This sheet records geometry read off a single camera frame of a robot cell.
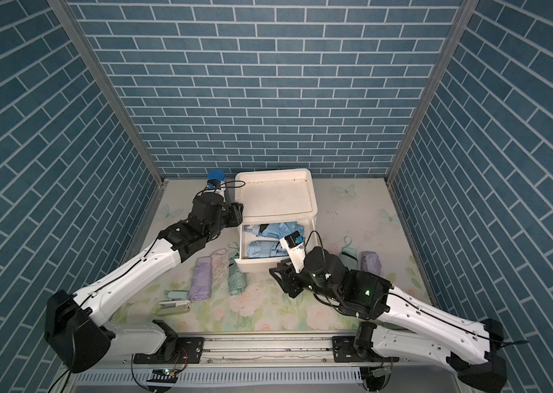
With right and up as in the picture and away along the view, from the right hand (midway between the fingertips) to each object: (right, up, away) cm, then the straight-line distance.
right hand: (277, 269), depth 64 cm
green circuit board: (-35, -34, +8) cm, 50 cm away
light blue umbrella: (-1, +9, +14) cm, 17 cm away
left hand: (-12, +16, +15) cm, 25 cm away
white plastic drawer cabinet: (-3, +19, +19) cm, 27 cm away
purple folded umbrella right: (+32, -4, +22) cm, 40 cm away
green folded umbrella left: (-15, -10, +19) cm, 26 cm away
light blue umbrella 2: (-4, +3, +11) cm, 12 cm away
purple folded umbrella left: (-28, -11, +23) cm, 38 cm away
